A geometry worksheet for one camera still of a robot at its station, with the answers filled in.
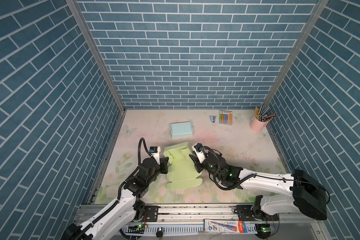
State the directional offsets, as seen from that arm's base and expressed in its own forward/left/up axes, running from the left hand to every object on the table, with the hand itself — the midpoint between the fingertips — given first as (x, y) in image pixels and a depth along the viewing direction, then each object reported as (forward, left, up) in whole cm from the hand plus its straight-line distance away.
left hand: (170, 158), depth 82 cm
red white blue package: (-31, -29, -8) cm, 43 cm away
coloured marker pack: (+38, -40, -8) cm, 56 cm away
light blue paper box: (+27, -6, -8) cm, 29 cm away
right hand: (0, -11, +6) cm, 13 cm away
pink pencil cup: (+27, -60, -5) cm, 66 cm away
